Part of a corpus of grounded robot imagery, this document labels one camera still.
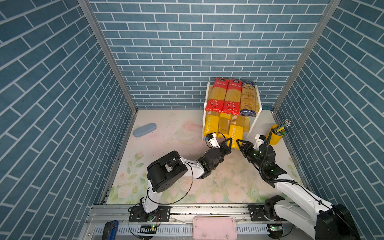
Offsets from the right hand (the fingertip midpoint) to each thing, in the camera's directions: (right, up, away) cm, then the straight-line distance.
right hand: (235, 140), depth 81 cm
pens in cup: (+32, +5, +13) cm, 35 cm away
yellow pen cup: (+30, -1, +15) cm, 34 cm away
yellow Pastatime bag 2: (+1, +4, +4) cm, 5 cm away
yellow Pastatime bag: (-12, +9, +8) cm, 17 cm away
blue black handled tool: (-60, -38, -15) cm, 73 cm away
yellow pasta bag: (-5, +8, +8) cm, 13 cm away
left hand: (-1, 0, 0) cm, 1 cm away
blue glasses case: (-59, +4, +25) cm, 65 cm away
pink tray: (-13, -40, -12) cm, 43 cm away
